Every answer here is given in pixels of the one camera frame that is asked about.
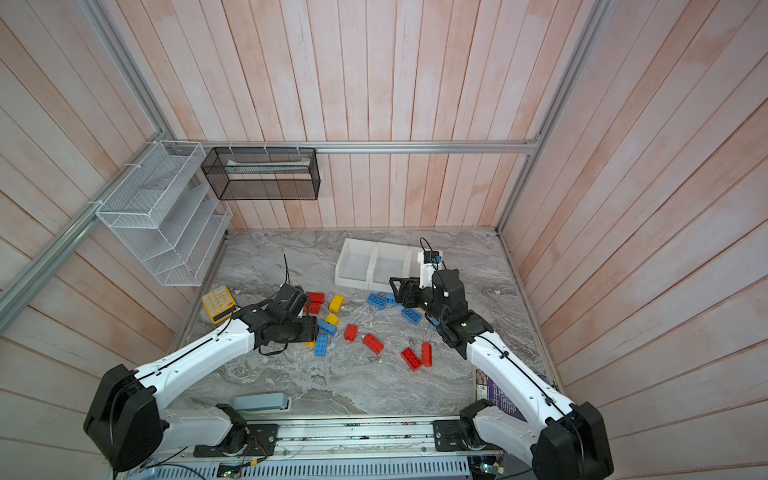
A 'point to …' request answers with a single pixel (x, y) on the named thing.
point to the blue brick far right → (436, 322)
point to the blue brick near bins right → (390, 298)
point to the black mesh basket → (263, 173)
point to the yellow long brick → (336, 303)
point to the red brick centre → (374, 344)
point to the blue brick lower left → (321, 345)
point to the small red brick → (350, 332)
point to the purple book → (501, 402)
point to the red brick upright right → (427, 354)
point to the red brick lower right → (411, 359)
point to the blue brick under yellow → (327, 327)
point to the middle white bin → (389, 261)
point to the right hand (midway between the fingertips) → (399, 279)
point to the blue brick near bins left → (377, 301)
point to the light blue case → (259, 402)
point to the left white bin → (353, 266)
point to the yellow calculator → (217, 302)
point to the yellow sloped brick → (332, 319)
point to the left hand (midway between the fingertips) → (309, 336)
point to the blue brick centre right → (412, 315)
